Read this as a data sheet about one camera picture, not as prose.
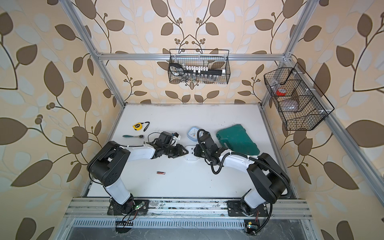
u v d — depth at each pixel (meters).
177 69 0.84
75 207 0.76
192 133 1.01
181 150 0.86
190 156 0.90
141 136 1.00
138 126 1.05
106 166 0.48
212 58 0.91
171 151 0.81
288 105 0.72
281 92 0.81
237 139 0.96
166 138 0.76
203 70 0.81
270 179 0.44
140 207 0.74
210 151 0.68
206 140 0.68
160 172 0.85
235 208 0.74
